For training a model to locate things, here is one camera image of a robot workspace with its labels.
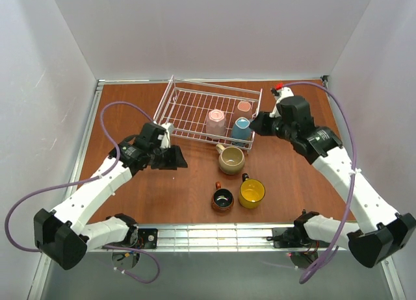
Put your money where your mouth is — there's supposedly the yellow enamel mug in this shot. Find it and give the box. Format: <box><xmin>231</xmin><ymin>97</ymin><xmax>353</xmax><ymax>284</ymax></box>
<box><xmin>239</xmin><ymin>173</ymin><xmax>266</xmax><ymax>209</ymax></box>

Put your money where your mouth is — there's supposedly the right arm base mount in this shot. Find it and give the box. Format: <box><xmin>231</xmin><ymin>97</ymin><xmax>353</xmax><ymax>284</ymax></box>
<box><xmin>266</xmin><ymin>227</ymin><xmax>319</xmax><ymax>269</ymax></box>

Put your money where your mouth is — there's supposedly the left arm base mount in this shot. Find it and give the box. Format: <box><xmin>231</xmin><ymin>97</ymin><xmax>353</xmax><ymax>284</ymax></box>
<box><xmin>112</xmin><ymin>228</ymin><xmax>159</xmax><ymax>270</ymax></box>

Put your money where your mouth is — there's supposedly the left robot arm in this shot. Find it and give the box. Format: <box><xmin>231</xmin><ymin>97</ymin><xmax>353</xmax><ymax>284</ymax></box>
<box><xmin>34</xmin><ymin>123</ymin><xmax>188</xmax><ymax>270</ymax></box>

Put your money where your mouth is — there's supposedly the aluminium front rail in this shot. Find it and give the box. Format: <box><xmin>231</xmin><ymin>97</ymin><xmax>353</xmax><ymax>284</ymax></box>
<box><xmin>77</xmin><ymin>223</ymin><xmax>389</xmax><ymax>253</ymax></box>

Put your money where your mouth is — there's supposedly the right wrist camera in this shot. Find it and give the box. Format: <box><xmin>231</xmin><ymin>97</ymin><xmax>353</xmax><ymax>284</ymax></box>
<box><xmin>269</xmin><ymin>83</ymin><xmax>294</xmax><ymax>118</ymax></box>

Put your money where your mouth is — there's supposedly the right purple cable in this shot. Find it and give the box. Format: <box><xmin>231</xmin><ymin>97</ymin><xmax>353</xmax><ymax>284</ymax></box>
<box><xmin>281</xmin><ymin>81</ymin><xmax>359</xmax><ymax>284</ymax></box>

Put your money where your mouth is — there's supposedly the blue floral mug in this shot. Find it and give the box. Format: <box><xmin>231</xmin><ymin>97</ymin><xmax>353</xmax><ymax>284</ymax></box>
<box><xmin>231</xmin><ymin>117</ymin><xmax>252</xmax><ymax>147</ymax></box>

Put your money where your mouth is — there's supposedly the pink floral mug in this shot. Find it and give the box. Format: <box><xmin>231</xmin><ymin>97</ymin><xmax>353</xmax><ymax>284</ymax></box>
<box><xmin>234</xmin><ymin>101</ymin><xmax>253</xmax><ymax>119</ymax></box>

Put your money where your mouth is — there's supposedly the white mug pink handle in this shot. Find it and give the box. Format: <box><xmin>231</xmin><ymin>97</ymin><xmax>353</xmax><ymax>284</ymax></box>
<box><xmin>205</xmin><ymin>109</ymin><xmax>227</xmax><ymax>140</ymax></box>

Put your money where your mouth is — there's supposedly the white wire dish rack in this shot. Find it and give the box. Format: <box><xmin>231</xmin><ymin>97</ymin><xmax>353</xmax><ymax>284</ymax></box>
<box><xmin>153</xmin><ymin>76</ymin><xmax>263</xmax><ymax>151</ymax></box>

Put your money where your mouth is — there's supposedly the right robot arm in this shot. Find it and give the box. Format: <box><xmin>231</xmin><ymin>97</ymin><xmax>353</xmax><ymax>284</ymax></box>
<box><xmin>250</xmin><ymin>95</ymin><xmax>415</xmax><ymax>268</ymax></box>

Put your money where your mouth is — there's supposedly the beige round mug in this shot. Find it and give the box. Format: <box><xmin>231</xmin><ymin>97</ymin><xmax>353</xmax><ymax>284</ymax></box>
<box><xmin>215</xmin><ymin>144</ymin><xmax>245</xmax><ymax>175</ymax></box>

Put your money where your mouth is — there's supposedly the dark brown glazed mug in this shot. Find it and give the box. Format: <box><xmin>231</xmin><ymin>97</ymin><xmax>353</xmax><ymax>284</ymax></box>
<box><xmin>211</xmin><ymin>181</ymin><xmax>234</xmax><ymax>212</ymax></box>

